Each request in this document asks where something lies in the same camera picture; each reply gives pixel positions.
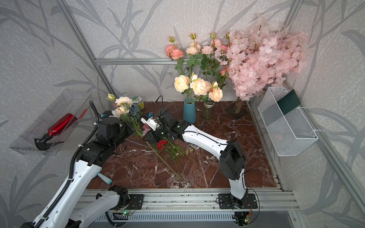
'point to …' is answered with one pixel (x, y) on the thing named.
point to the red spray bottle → (43, 143)
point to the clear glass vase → (207, 113)
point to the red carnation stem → (163, 143)
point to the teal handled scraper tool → (107, 179)
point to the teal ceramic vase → (189, 110)
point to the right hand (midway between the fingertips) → (144, 137)
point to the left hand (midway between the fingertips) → (135, 122)
